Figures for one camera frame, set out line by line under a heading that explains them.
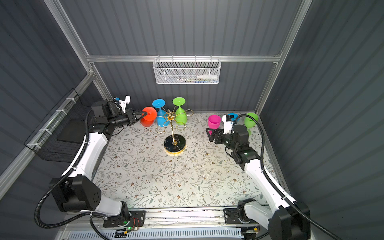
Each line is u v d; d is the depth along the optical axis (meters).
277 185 0.44
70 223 0.43
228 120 0.67
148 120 0.84
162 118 0.89
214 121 0.96
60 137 0.70
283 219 0.38
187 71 1.12
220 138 0.68
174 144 1.00
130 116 0.67
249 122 0.94
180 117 0.91
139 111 0.72
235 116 0.68
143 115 0.74
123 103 0.69
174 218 0.75
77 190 0.41
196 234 0.77
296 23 0.75
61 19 0.72
